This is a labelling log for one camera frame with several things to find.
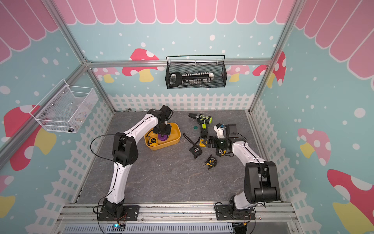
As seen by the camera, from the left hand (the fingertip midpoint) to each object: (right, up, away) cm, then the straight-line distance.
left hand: (163, 133), depth 99 cm
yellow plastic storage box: (+7, -3, +4) cm, 9 cm away
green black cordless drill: (+28, +9, +10) cm, 31 cm away
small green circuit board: (+22, +4, +10) cm, 25 cm away
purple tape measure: (0, -2, -4) cm, 4 cm away
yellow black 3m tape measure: (+31, -17, -9) cm, 37 cm away
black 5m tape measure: (+22, -11, -5) cm, 25 cm away
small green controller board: (-18, -46, -26) cm, 56 cm away
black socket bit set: (+10, +34, -9) cm, 37 cm away
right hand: (+30, -5, -9) cm, 32 cm away
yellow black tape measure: (-7, -5, +1) cm, 9 cm away
